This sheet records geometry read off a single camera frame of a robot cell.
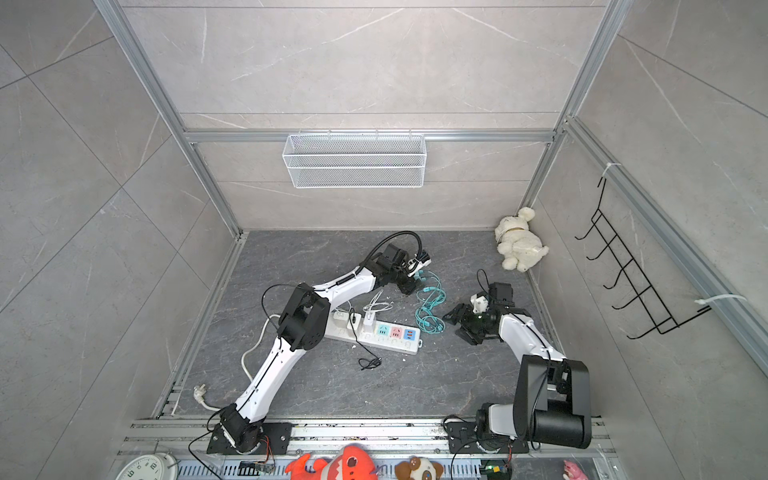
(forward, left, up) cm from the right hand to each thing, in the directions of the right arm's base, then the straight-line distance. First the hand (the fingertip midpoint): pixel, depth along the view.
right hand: (450, 320), depth 88 cm
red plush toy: (-35, +27, +3) cm, 45 cm away
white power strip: (-3, +19, -3) cm, 20 cm away
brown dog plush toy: (-36, +12, -3) cm, 38 cm away
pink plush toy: (-37, -23, -4) cm, 44 cm away
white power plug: (-18, +71, -3) cm, 73 cm away
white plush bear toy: (+25, -28, +5) cm, 38 cm away
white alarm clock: (-34, +72, 0) cm, 80 cm away
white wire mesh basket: (+48, +29, +25) cm, 61 cm away
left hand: (+20, +7, -2) cm, 21 cm away
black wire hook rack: (-1, -38, +26) cm, 46 cm away
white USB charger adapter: (-1, +32, +5) cm, 33 cm away
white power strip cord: (-4, +59, -4) cm, 59 cm away
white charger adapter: (+1, +24, +4) cm, 24 cm away
